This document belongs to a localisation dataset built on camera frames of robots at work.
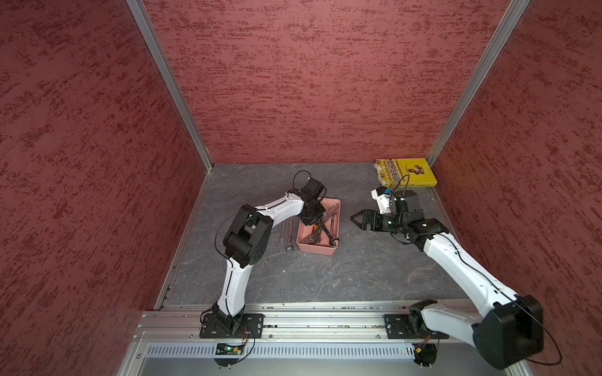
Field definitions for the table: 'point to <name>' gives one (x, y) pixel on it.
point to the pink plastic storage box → (321, 237)
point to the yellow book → (404, 172)
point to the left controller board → (226, 349)
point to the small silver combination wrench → (283, 231)
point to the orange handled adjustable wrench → (315, 238)
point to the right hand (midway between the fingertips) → (359, 222)
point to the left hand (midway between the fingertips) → (321, 220)
